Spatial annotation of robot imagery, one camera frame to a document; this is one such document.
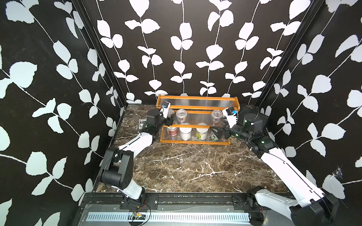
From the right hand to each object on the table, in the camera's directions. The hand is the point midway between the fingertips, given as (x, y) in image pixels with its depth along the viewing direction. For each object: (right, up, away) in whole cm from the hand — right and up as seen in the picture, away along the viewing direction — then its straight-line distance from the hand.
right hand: (215, 121), depth 72 cm
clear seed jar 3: (-25, +4, +14) cm, 29 cm away
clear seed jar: (-18, +4, +15) cm, 23 cm away
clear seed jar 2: (+3, +3, +14) cm, 14 cm away
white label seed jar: (-16, -9, +19) cm, 26 cm away
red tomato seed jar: (-24, -9, +23) cm, 35 cm away
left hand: (-25, +7, +16) cm, 30 cm away
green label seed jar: (-5, -9, +20) cm, 23 cm away
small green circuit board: (-40, -48, -2) cm, 63 cm away
